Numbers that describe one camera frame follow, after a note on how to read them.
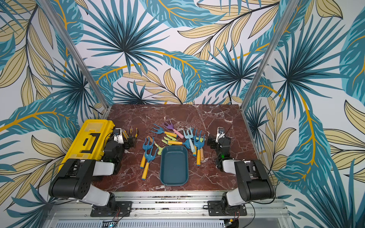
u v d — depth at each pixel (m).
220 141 0.71
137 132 1.03
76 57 0.86
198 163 0.88
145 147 0.95
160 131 1.04
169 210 0.75
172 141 0.97
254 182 0.45
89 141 0.79
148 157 0.90
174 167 0.88
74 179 0.45
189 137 0.99
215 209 0.73
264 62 0.90
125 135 0.98
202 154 0.91
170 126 1.07
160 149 0.95
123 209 0.74
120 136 0.80
